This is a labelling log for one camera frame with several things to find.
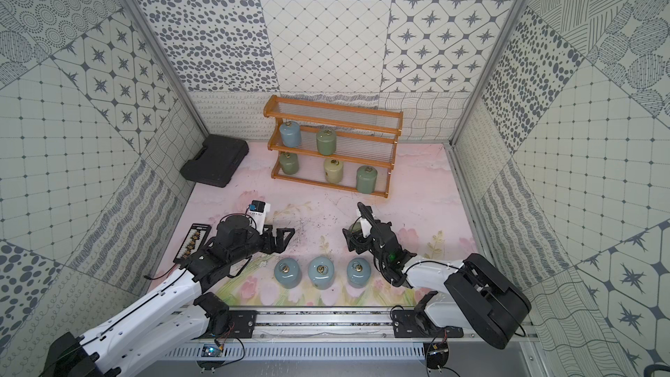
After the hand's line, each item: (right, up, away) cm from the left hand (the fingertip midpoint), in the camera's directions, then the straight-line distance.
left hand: (288, 231), depth 78 cm
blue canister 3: (+10, -11, -3) cm, 16 cm away
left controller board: (-21, -32, -6) cm, 38 cm away
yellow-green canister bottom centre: (+13, +19, +23) cm, 32 cm away
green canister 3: (+25, +15, +20) cm, 35 cm away
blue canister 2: (0, -12, -1) cm, 12 cm away
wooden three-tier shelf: (+27, +34, +41) cm, 59 cm away
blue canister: (-3, +32, +17) cm, 36 cm away
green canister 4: (+21, -1, +8) cm, 23 cm away
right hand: (+21, -2, +10) cm, 23 cm away
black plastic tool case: (-37, +21, +27) cm, 50 cm away
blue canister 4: (+21, -12, -1) cm, 25 cm away
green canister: (+11, +29, +15) cm, 34 cm away
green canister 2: (-5, +21, +25) cm, 33 cm away
